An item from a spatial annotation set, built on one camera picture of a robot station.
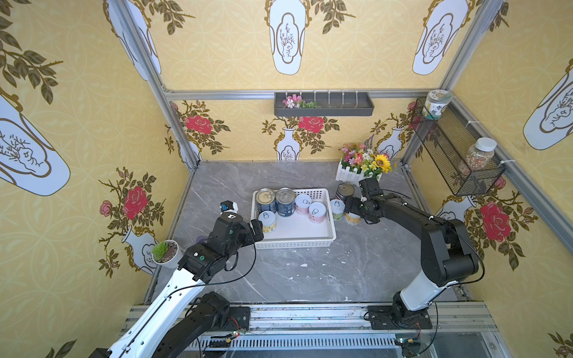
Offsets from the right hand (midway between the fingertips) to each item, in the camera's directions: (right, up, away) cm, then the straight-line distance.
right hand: (359, 207), depth 96 cm
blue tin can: (-40, +3, -3) cm, 40 cm away
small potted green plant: (-74, -15, -17) cm, 77 cm away
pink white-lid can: (-25, +2, +2) cm, 25 cm away
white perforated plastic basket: (-27, -10, 0) cm, 29 cm away
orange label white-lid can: (-4, -4, -3) cm, 6 cm away
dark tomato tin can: (-6, +7, +1) cm, 10 cm away
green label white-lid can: (-9, 0, +1) cm, 9 cm away
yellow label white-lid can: (-39, -5, -3) cm, 39 cm away
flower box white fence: (+1, +20, +2) cm, 20 cm away
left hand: (-46, -4, -20) cm, 50 cm away
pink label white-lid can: (-18, -2, -1) cm, 19 cm away
